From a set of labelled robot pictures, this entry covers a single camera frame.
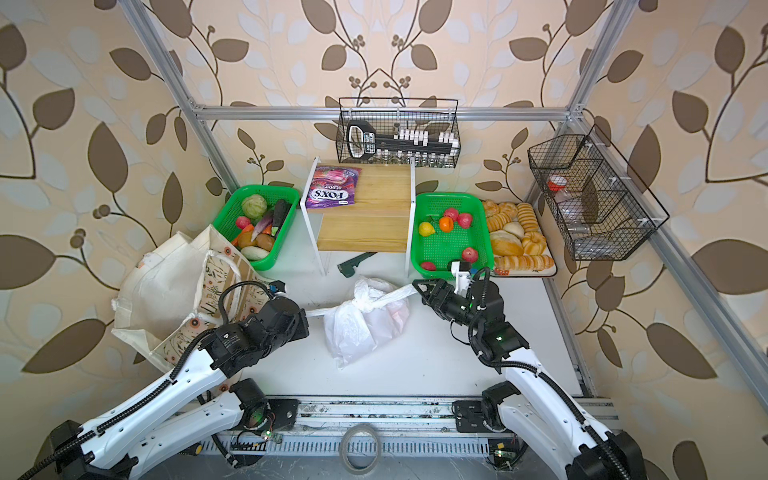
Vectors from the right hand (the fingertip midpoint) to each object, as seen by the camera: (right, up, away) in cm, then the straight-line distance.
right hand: (418, 291), depth 74 cm
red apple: (+20, +8, +26) cm, 34 cm away
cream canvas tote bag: (-65, -1, +7) cm, 65 cm away
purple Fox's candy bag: (-22, +27, +3) cm, 35 cm away
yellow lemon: (+5, +17, +32) cm, 37 cm away
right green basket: (+12, +10, +34) cm, 37 cm away
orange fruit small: (+13, +19, +36) cm, 43 cm away
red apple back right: (+21, +20, +37) cm, 47 cm away
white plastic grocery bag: (-16, -9, +2) cm, 18 cm away
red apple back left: (+16, +23, +39) cm, 48 cm away
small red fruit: (+5, +4, +24) cm, 25 cm away
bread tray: (+38, +11, +30) cm, 50 cm away
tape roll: (-15, -34, 0) cm, 37 cm away
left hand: (-28, -7, +3) cm, 29 cm away
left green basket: (-58, +21, +37) cm, 71 cm away
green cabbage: (-59, +25, +37) cm, 75 cm away
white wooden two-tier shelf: (-15, +21, +2) cm, 26 cm away
